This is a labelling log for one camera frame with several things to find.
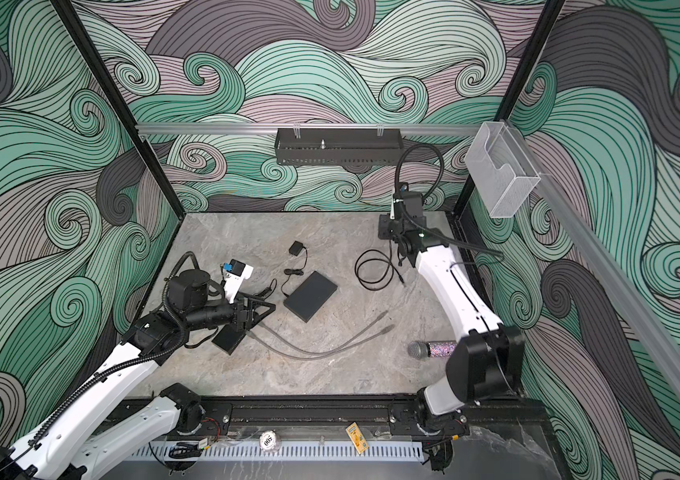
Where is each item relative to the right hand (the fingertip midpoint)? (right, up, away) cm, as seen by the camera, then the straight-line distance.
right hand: (393, 218), depth 83 cm
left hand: (-32, -21, -13) cm, 41 cm away
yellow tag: (-11, -55, -13) cm, 57 cm away
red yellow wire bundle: (-45, -53, -12) cm, 70 cm away
